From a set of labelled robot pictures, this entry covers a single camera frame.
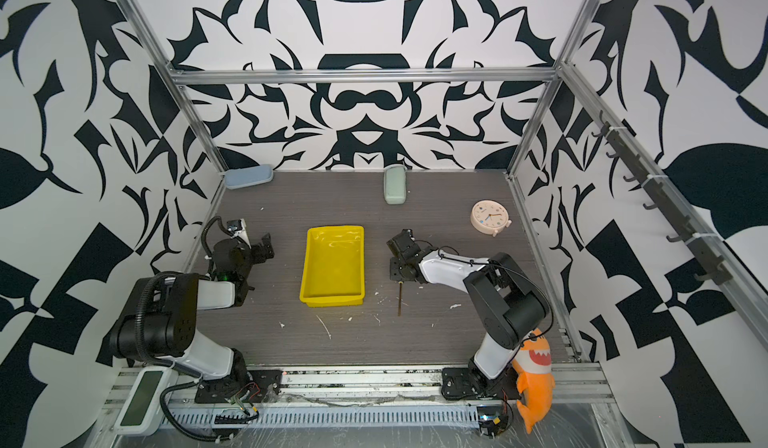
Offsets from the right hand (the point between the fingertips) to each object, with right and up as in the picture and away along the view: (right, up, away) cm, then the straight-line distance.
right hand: (400, 267), depth 94 cm
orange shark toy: (+31, -21, -23) cm, 44 cm away
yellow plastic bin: (-21, 0, -2) cm, 21 cm away
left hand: (-46, +11, -1) cm, 47 cm away
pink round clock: (+31, +15, +10) cm, 36 cm away
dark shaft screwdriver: (0, -8, -5) cm, 9 cm away
